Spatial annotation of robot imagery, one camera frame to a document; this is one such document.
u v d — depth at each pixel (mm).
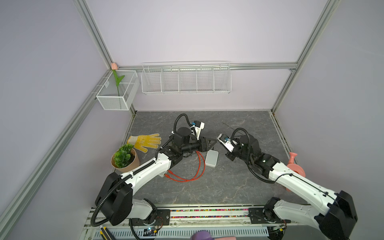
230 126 1117
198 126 694
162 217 737
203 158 943
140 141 1026
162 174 866
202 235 701
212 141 758
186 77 983
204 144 679
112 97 770
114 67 894
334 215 381
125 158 789
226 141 643
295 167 794
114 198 409
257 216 718
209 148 693
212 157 938
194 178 868
